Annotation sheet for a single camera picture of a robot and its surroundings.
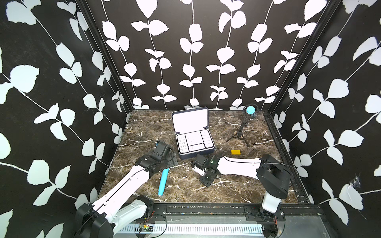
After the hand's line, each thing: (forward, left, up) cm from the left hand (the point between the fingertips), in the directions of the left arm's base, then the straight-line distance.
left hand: (171, 158), depth 82 cm
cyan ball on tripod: (+22, -47, +15) cm, 54 cm away
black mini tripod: (+17, -44, -2) cm, 47 cm away
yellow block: (+8, -41, -10) cm, 43 cm away
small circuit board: (-31, +12, -12) cm, 35 cm away
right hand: (-9, -18, -10) cm, 23 cm away
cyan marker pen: (-10, +5, -9) cm, 14 cm away
